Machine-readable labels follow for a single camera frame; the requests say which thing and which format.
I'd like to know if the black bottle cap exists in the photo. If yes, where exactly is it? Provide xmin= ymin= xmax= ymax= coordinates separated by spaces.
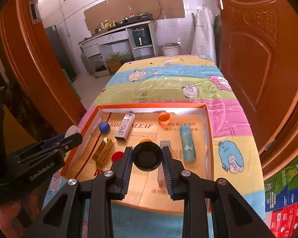
xmin=132 ymin=142 xmax=163 ymax=172

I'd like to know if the teal lighter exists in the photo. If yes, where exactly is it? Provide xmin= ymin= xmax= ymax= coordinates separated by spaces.
xmin=180 ymin=125 xmax=196 ymax=162

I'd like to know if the orange rimmed cardboard tray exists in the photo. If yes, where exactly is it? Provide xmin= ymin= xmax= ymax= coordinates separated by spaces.
xmin=61 ymin=103 xmax=214 ymax=214

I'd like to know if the brown wooden door frame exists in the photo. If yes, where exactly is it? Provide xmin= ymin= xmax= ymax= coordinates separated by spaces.
xmin=0 ymin=0 xmax=86 ymax=136

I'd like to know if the white woven sack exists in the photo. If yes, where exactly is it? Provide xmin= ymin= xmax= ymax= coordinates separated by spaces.
xmin=191 ymin=8 xmax=216 ymax=64

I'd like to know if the red carton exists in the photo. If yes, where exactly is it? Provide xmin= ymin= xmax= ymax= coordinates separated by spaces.
xmin=269 ymin=202 xmax=298 ymax=238

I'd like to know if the potted green plant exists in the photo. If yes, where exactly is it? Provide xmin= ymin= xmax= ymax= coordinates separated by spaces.
xmin=105 ymin=52 xmax=122 ymax=74

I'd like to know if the blue bottle cap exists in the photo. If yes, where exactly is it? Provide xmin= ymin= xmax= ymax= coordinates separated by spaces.
xmin=98 ymin=121 xmax=110 ymax=133

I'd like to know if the yellow oil bottle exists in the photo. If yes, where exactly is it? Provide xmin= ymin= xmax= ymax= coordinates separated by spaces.
xmin=105 ymin=20 xmax=112 ymax=29

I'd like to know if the clear plastic lighter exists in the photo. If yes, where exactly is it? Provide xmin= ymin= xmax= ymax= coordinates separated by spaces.
xmin=158 ymin=140 xmax=171 ymax=189

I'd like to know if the red bottle cap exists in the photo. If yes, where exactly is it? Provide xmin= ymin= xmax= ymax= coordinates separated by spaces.
xmin=111 ymin=151 xmax=124 ymax=163

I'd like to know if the brown wooden door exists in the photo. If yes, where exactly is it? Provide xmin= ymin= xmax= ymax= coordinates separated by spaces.
xmin=213 ymin=0 xmax=298 ymax=154

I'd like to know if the dark green air fryer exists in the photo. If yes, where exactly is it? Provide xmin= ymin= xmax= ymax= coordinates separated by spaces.
xmin=132 ymin=27 xmax=152 ymax=47

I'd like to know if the green blue beer carton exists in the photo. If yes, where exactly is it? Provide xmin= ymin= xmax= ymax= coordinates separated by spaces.
xmin=264 ymin=156 xmax=298 ymax=212

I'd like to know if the black gas stove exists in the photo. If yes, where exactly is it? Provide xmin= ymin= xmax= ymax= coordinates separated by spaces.
xmin=115 ymin=13 xmax=153 ymax=27

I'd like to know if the yellow orange bottle cap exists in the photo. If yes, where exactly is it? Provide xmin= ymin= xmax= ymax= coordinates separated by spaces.
xmin=139 ymin=139 xmax=152 ymax=143

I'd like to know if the white kitchen counter cabinet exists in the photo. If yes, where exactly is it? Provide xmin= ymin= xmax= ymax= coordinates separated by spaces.
xmin=78 ymin=20 xmax=160 ymax=78

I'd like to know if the white bottle cap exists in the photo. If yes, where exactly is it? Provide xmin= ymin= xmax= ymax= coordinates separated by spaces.
xmin=64 ymin=125 xmax=81 ymax=138

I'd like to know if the gold small box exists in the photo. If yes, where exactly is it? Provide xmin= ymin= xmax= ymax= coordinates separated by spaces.
xmin=92 ymin=138 xmax=113 ymax=165

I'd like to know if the white plastic bucket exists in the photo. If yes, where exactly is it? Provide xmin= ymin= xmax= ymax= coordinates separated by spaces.
xmin=161 ymin=42 xmax=181 ymax=57

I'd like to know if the white cartoon lighter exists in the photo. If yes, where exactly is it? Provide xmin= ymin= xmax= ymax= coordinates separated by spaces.
xmin=115 ymin=113 xmax=135 ymax=140

